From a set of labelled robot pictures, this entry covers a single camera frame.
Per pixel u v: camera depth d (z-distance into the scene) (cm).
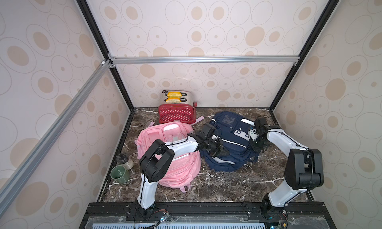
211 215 73
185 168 83
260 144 76
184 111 100
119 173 85
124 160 81
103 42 84
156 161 50
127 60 92
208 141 76
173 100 98
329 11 71
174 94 102
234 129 101
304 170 46
